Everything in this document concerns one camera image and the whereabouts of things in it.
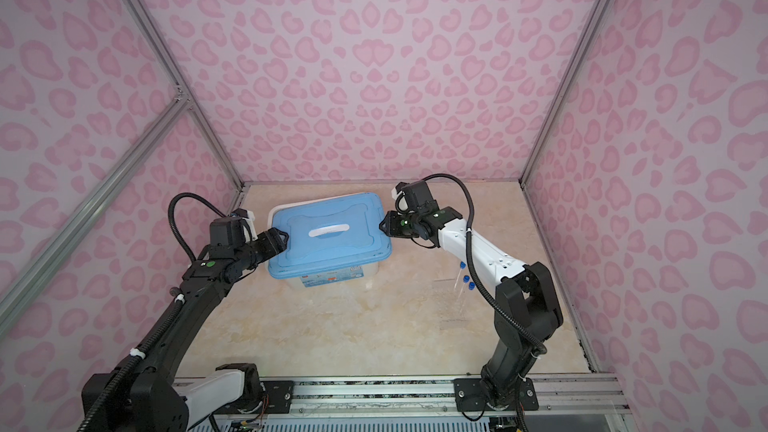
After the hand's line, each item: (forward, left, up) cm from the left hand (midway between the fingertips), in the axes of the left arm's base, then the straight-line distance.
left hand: (280, 234), depth 82 cm
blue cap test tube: (-13, -50, -3) cm, 51 cm away
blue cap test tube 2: (-15, -51, -3) cm, 53 cm away
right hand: (+2, -28, +1) cm, 28 cm away
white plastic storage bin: (-6, -20, -16) cm, 26 cm away
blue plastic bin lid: (0, -14, -1) cm, 14 cm away
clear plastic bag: (-15, -48, -18) cm, 54 cm away
